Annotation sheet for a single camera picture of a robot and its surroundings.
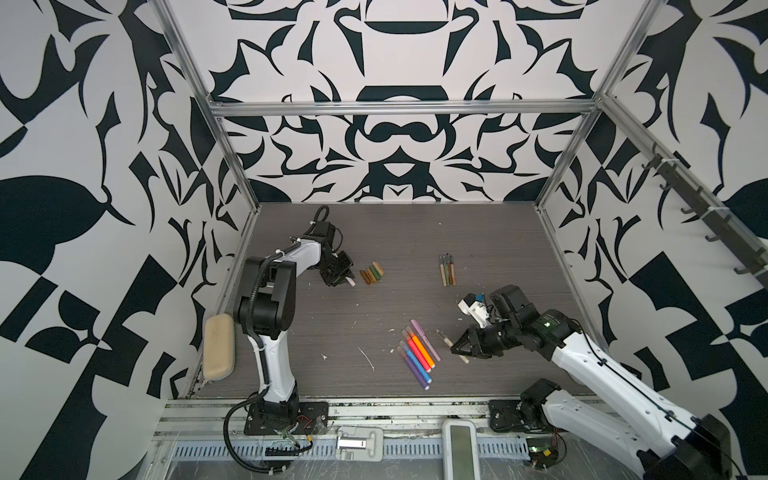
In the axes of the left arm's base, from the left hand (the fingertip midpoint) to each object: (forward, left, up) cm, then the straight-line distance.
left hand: (357, 269), depth 97 cm
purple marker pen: (-32, -17, -4) cm, 37 cm away
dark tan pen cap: (0, -3, -3) cm, 5 cm away
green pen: (+2, -30, -4) cm, 30 cm away
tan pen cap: (+3, -7, -4) cm, 8 cm away
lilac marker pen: (-22, -20, -4) cm, 30 cm away
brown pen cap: (-1, -2, -3) cm, 4 cm away
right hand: (-29, -25, +9) cm, 39 cm away
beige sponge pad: (-23, +37, 0) cm, 44 cm away
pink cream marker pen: (-26, -24, +7) cm, 36 cm away
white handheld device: (-48, -24, +2) cm, 54 cm away
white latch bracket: (-46, -2, -1) cm, 46 cm away
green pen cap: (+1, -5, -3) cm, 7 cm away
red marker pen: (-25, -17, -4) cm, 30 cm away
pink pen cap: (-5, +2, +1) cm, 5 cm away
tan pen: (+1, -28, -4) cm, 29 cm away
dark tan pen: (+1, -32, -4) cm, 32 cm away
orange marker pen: (-24, -18, -3) cm, 30 cm away
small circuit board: (-49, -45, -5) cm, 66 cm away
